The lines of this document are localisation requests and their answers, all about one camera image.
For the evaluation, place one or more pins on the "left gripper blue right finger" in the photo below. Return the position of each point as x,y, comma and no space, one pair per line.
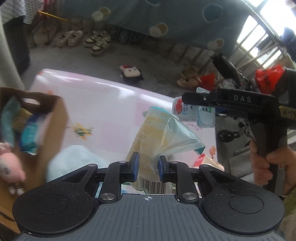
179,174

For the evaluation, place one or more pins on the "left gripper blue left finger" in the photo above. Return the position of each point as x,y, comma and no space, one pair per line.
115,175

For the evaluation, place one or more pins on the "yellow snack plastic bag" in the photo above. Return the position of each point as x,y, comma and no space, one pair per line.
161,134

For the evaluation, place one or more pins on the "blue wet wipes pack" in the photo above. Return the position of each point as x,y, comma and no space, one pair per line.
34,133

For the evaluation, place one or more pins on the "pink plush doll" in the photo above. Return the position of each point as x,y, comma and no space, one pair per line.
11,166

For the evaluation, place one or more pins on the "gold tissue pack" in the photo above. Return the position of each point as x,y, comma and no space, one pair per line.
21,119

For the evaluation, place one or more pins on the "teal checked cloth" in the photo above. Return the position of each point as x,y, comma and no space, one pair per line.
8,115

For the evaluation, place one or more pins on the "blue white paper box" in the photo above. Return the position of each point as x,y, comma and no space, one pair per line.
205,160

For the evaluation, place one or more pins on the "red plastic bag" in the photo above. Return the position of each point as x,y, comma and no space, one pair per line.
264,82

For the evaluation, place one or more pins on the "white tied plastic bag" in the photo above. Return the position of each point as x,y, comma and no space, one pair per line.
71,159

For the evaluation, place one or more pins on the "white yogurt cup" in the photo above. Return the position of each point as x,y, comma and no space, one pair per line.
204,116

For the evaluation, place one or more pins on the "brown cardboard box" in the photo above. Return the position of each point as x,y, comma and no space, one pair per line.
34,166

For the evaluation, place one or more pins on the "green fuzzy sleeve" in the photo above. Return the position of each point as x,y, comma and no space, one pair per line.
288,223

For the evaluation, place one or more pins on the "black red plush toy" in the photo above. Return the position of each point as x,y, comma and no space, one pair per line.
131,74

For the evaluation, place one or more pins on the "blue dotted bedsheet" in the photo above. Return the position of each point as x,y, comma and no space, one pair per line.
211,25

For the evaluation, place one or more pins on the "green white sneaker pair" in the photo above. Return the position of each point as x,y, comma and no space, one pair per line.
98,42

